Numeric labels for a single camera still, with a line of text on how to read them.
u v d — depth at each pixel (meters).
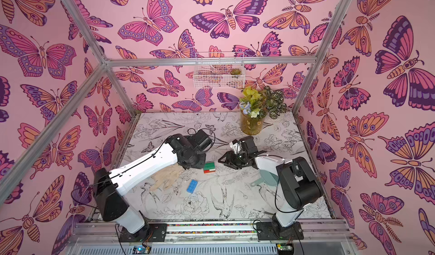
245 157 0.73
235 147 0.87
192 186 0.86
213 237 0.73
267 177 0.90
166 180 0.89
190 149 0.55
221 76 1.06
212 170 0.90
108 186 0.42
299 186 0.47
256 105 0.96
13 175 0.51
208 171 0.90
